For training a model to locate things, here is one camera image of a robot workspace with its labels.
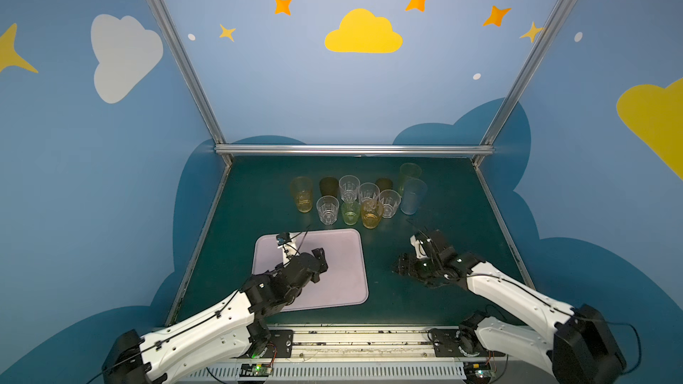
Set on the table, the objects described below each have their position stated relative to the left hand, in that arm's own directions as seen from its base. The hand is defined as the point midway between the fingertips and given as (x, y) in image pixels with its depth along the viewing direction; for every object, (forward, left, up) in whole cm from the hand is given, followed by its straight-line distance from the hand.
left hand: (319, 258), depth 79 cm
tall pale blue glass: (+28, -34, -4) cm, 44 cm away
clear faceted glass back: (+35, -9, -9) cm, 38 cm away
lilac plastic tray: (-4, -8, -10) cm, 13 cm away
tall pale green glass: (+36, -32, +1) cm, 48 cm away
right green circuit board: (-27, -45, -12) cm, 53 cm away
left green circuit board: (-27, +16, -11) cm, 33 cm away
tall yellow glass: (+29, +9, -2) cm, 30 cm away
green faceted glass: (+24, -10, -10) cm, 28 cm away
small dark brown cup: (+33, -23, -4) cm, 41 cm away
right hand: (0, -26, -6) cm, 27 cm away
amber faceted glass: (+23, -18, -9) cm, 31 cm away
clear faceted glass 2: (+32, -17, -6) cm, 37 cm away
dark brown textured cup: (+31, -1, -3) cm, 31 cm away
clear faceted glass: (+24, -1, -9) cm, 26 cm away
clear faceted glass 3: (+29, -26, -9) cm, 40 cm away
